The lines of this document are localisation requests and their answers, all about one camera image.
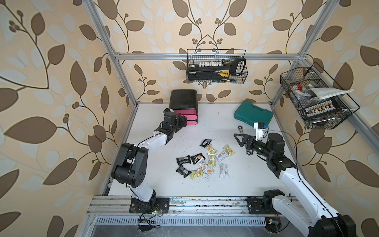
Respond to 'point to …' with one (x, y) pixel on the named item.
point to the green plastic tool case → (249, 113)
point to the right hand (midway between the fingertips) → (238, 135)
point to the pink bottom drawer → (191, 122)
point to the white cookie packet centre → (204, 166)
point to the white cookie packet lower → (207, 174)
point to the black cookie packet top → (206, 142)
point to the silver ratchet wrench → (248, 152)
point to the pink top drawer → (186, 112)
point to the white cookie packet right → (221, 155)
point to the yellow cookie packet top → (211, 150)
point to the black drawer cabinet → (184, 99)
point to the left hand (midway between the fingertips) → (188, 117)
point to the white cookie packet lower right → (223, 171)
